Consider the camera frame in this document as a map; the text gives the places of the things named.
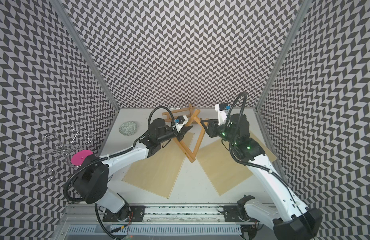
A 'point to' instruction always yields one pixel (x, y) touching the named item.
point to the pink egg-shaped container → (78, 156)
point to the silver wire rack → (49, 157)
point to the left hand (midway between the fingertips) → (191, 125)
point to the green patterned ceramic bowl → (128, 128)
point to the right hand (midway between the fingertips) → (204, 124)
